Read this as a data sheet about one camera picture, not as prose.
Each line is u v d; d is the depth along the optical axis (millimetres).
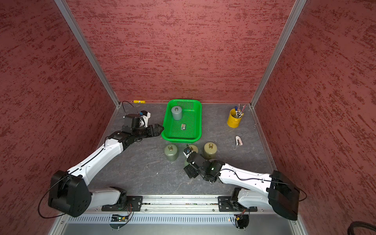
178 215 712
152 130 728
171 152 849
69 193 398
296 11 725
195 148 947
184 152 725
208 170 588
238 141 969
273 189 420
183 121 1104
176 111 1051
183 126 1065
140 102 1217
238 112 926
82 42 833
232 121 1006
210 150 852
